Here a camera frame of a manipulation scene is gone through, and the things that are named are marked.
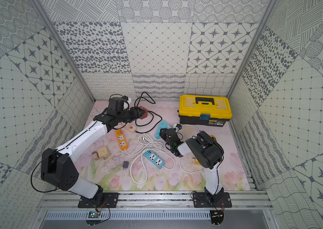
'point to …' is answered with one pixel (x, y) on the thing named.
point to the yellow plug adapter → (197, 162)
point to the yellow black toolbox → (204, 110)
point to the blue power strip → (154, 159)
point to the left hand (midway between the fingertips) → (141, 110)
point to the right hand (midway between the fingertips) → (162, 132)
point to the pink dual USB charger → (95, 156)
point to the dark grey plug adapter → (125, 164)
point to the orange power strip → (122, 141)
